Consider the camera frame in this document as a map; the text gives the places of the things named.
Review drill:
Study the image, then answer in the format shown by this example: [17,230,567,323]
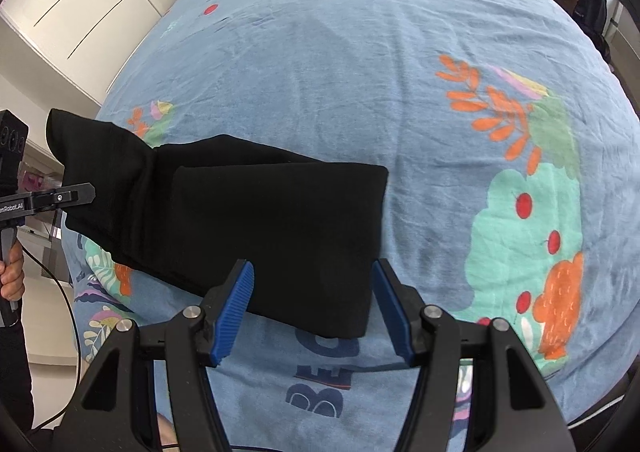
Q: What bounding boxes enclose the black cable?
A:
[15,237,83,385]

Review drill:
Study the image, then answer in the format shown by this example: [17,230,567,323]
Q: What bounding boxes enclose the person's left forearm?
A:
[0,322,35,438]

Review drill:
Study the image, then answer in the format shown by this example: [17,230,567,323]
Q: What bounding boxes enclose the person's left hand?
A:
[0,243,26,303]

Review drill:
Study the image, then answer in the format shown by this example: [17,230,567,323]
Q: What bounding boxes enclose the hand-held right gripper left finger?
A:
[52,259,256,452]

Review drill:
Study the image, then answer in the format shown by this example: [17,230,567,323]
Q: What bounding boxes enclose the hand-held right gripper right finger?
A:
[371,258,576,452]

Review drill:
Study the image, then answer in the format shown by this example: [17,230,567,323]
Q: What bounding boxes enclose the black pants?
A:
[46,108,390,340]

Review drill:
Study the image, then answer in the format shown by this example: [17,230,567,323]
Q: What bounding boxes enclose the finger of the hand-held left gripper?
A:
[29,183,97,221]

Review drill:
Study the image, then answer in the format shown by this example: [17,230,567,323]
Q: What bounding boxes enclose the black bag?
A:
[572,0,613,60]

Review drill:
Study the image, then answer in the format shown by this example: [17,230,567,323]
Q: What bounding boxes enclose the blue printed bed sheet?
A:
[60,0,640,452]

